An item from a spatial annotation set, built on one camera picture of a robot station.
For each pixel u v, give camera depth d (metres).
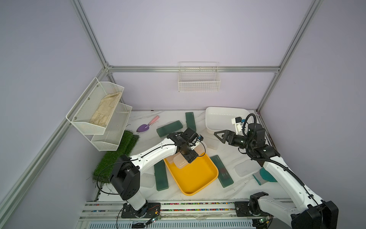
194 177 0.82
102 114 0.77
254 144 0.58
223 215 0.73
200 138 0.75
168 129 1.07
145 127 1.08
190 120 1.12
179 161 0.79
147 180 0.84
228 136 0.65
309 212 0.39
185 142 0.60
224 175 0.84
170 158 0.87
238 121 0.68
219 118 1.17
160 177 0.84
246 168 0.88
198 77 0.95
